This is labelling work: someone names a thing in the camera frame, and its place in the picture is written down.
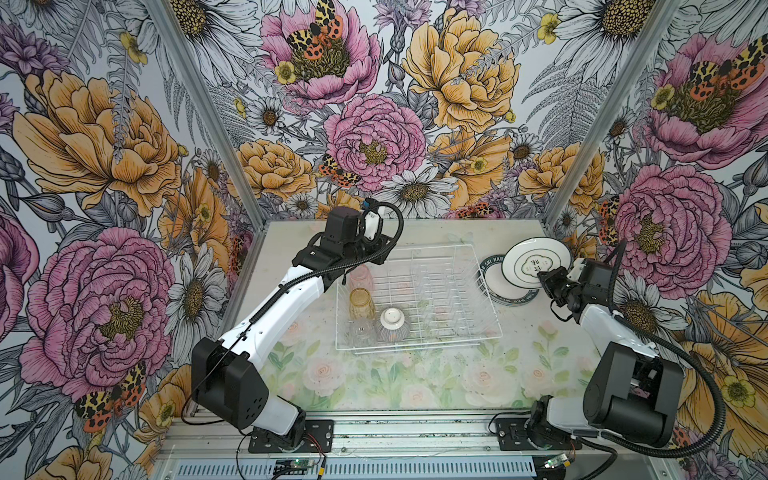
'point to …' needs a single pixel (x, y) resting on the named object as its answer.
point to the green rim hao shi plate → (497, 288)
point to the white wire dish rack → (419, 297)
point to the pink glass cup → (360, 277)
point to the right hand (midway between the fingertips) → (536, 278)
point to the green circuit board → (292, 466)
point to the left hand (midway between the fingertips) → (389, 249)
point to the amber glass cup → (361, 306)
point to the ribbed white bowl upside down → (393, 325)
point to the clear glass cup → (361, 333)
